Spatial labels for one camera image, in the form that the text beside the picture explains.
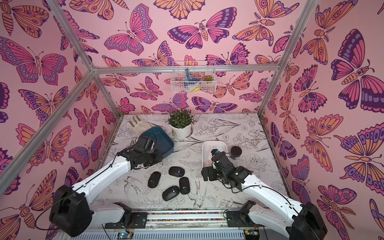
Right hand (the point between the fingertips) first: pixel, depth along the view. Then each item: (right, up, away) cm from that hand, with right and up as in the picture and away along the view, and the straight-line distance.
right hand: (209, 169), depth 81 cm
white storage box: (0, +10, +19) cm, 21 cm away
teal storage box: (-28, +11, +20) cm, 36 cm away
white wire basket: (-9, +55, +14) cm, 58 cm away
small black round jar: (+18, +7, +12) cm, 22 cm away
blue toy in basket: (-11, +52, +13) cm, 55 cm away
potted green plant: (-17, +26, +11) cm, 33 cm away
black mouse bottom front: (-21, -13, +1) cm, 25 cm away
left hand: (-25, +7, +4) cm, 26 cm away
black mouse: (-31, -7, +5) cm, 32 cm away
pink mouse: (0, +1, +11) cm, 11 cm away
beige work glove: (-50, +24, +32) cm, 64 cm away
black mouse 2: (-19, -3, +7) cm, 20 cm away
